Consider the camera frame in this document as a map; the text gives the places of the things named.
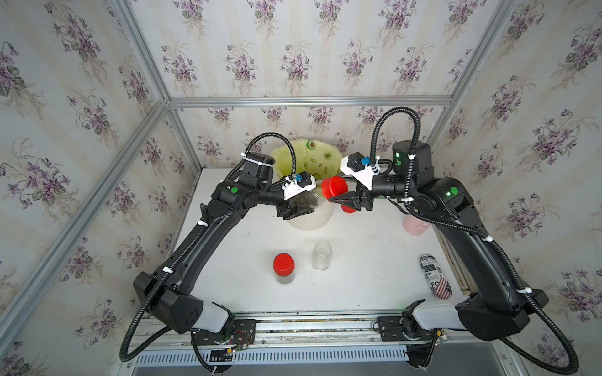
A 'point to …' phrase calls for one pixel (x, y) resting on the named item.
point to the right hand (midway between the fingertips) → (339, 184)
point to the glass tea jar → (322, 255)
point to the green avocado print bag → (316, 157)
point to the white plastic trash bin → (316, 220)
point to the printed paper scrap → (437, 282)
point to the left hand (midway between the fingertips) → (308, 196)
